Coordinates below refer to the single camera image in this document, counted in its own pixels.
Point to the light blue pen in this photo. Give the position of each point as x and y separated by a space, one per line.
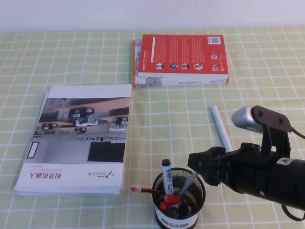
221 128

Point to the black mesh pen holder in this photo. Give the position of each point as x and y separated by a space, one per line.
183 215

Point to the white black cap marker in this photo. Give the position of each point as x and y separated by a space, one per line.
167 176

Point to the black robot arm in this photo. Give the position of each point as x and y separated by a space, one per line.
272 176

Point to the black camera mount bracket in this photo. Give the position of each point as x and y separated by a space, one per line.
275 141

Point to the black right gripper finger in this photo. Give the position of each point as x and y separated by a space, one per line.
201 161
212 174

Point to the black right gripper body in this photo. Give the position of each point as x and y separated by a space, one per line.
248 169

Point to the white grey robotics booklet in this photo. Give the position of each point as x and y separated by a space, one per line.
78 144

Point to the grey translucent pen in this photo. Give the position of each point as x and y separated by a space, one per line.
190 179

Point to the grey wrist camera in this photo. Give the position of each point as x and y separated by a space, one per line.
243 119

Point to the red cover book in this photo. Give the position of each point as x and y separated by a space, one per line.
183 55

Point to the red marker in holder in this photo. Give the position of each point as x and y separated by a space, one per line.
169 200

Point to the red pencil with eraser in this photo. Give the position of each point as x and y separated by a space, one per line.
147 190

